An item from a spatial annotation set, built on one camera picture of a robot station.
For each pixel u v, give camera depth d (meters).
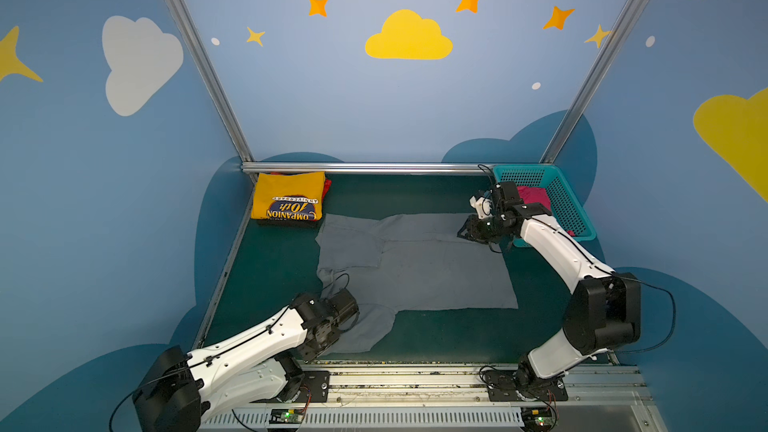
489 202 0.80
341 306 0.64
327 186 1.15
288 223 1.02
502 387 0.74
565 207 1.07
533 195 1.13
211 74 0.88
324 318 0.57
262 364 0.61
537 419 0.72
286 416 0.71
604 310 0.45
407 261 0.99
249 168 1.15
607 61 0.86
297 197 1.05
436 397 0.73
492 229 0.74
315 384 0.75
